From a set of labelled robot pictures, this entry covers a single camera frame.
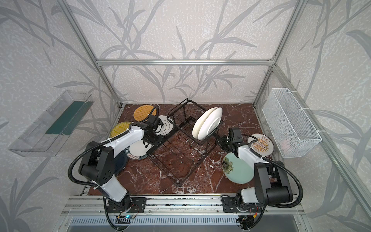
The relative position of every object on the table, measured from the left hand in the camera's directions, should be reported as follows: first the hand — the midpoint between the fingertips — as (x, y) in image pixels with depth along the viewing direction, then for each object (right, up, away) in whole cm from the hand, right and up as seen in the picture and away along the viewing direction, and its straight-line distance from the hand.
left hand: (160, 142), depth 91 cm
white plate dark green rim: (-14, -5, -1) cm, 15 cm away
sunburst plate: (+69, -4, +5) cm, 69 cm away
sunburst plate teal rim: (+23, +12, -26) cm, 36 cm away
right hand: (+36, +1, +1) cm, 36 cm away
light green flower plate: (+47, -15, -7) cm, 50 cm away
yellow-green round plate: (-33, +8, +14) cm, 37 cm away
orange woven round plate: (-22, +19, +24) cm, 37 cm away
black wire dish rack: (+11, -7, +2) cm, 13 cm away
